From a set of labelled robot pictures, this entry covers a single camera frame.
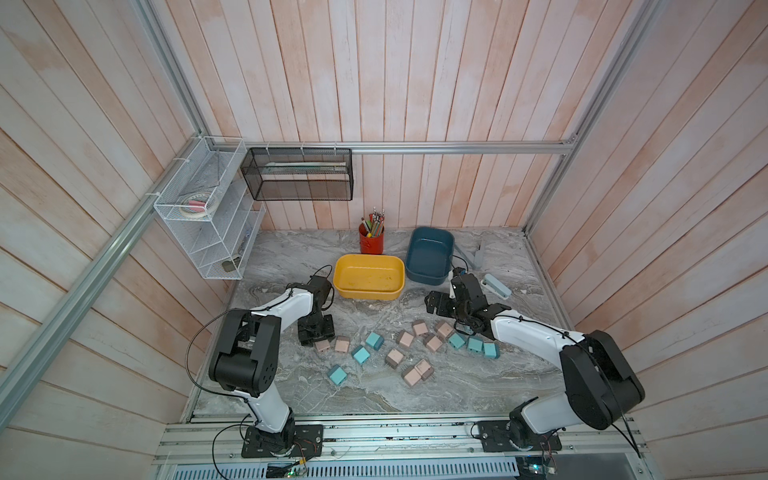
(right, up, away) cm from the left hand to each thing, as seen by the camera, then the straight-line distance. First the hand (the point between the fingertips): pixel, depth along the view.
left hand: (323, 343), depth 90 cm
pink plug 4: (+34, 0, -2) cm, 34 cm away
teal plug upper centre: (+16, +1, -2) cm, 16 cm away
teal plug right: (+46, 0, -2) cm, 46 cm away
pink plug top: (+30, +4, +2) cm, 31 cm away
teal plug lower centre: (+12, -2, -4) cm, 13 cm away
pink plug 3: (+37, +4, 0) cm, 38 cm away
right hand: (+35, +13, +2) cm, 38 cm away
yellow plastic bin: (+14, +19, +17) cm, 29 cm away
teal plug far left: (+6, -7, -8) cm, 12 cm away
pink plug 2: (+21, -3, -5) cm, 22 cm away
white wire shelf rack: (-26, +30, -12) cm, 42 cm away
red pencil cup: (+15, +35, +13) cm, 40 cm away
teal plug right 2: (+50, -1, -4) cm, 51 cm away
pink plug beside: (+6, 0, -2) cm, 7 cm away
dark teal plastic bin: (+37, +27, +22) cm, 51 cm away
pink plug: (+25, +2, -1) cm, 25 cm away
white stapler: (+58, +16, +10) cm, 61 cm away
